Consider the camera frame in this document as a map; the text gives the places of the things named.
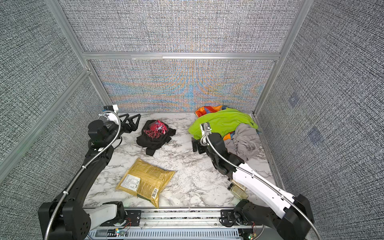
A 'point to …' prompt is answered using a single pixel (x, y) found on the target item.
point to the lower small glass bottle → (238, 191)
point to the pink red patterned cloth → (156, 129)
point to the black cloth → (150, 144)
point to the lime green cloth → (221, 122)
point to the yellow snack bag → (145, 180)
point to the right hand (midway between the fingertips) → (199, 135)
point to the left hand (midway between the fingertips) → (132, 113)
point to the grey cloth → (244, 141)
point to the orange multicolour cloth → (205, 110)
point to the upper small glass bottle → (238, 184)
